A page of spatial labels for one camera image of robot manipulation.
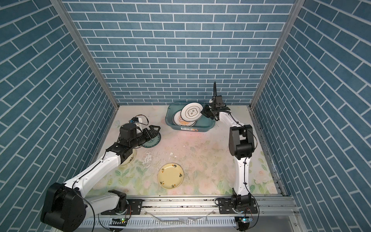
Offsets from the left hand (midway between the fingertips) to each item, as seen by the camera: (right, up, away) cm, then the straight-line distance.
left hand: (159, 130), depth 82 cm
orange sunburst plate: (+8, +5, +26) cm, 28 cm away
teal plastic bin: (+28, +2, +27) cm, 39 cm away
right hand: (+25, +12, +20) cm, 34 cm away
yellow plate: (+6, -27, +2) cm, 28 cm away
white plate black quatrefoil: (+18, +12, +23) cm, 32 cm away
